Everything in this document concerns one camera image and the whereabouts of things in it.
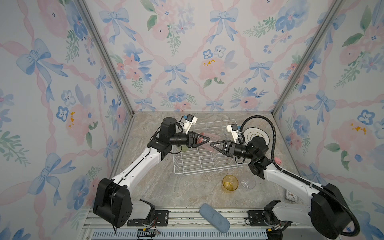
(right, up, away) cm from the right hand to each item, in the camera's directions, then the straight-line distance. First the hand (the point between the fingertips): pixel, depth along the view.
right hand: (211, 145), depth 67 cm
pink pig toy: (+44, -12, +25) cm, 52 cm away
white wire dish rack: (0, -11, +28) cm, 30 cm away
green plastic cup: (-12, -1, -1) cm, 12 cm away
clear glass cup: (+23, -23, +18) cm, 38 cm away
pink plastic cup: (-5, +3, 0) cm, 6 cm away
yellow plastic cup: (+12, -23, +16) cm, 30 cm away
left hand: (-2, +3, +2) cm, 4 cm away
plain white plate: (+32, +4, +37) cm, 49 cm away
